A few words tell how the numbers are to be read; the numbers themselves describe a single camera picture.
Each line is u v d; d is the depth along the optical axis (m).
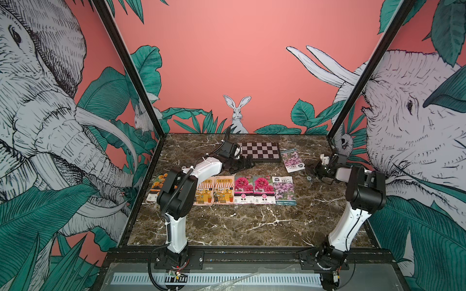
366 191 0.55
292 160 1.07
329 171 0.81
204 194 0.93
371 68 0.86
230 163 0.76
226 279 0.70
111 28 0.75
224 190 0.95
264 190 0.95
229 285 0.69
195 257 0.78
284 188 0.95
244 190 0.95
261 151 1.10
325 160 0.97
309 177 1.01
